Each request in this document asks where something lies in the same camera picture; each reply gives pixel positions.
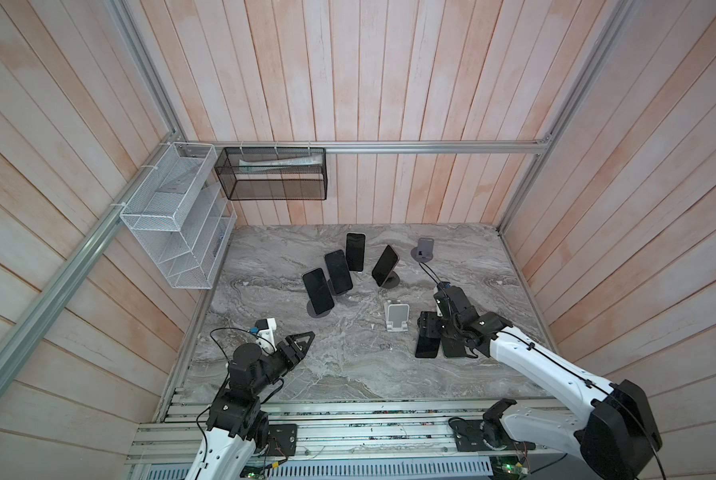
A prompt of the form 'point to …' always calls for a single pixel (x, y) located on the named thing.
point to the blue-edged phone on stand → (338, 271)
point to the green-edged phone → (318, 290)
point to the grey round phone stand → (423, 252)
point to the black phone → (453, 348)
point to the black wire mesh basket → (273, 173)
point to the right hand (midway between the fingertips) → (428, 320)
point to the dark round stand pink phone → (392, 281)
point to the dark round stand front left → (311, 310)
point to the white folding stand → (397, 317)
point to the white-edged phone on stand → (355, 251)
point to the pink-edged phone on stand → (384, 272)
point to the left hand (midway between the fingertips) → (312, 345)
